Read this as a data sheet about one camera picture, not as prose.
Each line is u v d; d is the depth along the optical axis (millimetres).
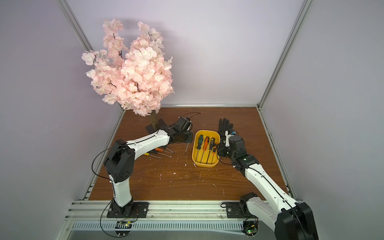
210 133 1000
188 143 893
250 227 696
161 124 1056
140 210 731
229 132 736
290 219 378
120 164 487
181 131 713
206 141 965
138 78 588
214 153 922
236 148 603
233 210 726
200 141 971
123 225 719
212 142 971
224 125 1060
